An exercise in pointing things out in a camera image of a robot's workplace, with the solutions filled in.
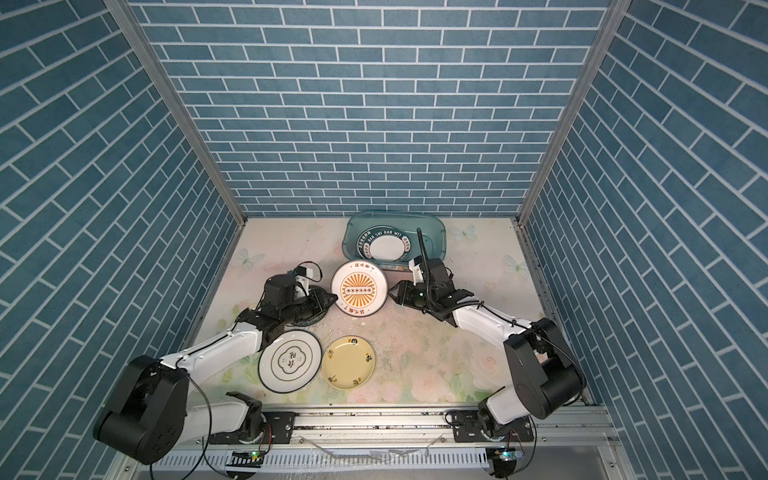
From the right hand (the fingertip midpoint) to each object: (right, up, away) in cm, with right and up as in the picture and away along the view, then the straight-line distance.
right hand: (395, 294), depth 87 cm
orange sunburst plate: (-10, +2, +2) cm, 11 cm away
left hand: (-14, -1, -2) cm, 15 cm away
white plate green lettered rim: (-4, +15, +22) cm, 27 cm away
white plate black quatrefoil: (-30, -19, -2) cm, 36 cm away
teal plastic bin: (+13, +19, +30) cm, 37 cm away
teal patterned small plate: (-22, -5, -9) cm, 24 cm away
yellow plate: (-13, -19, -2) cm, 24 cm away
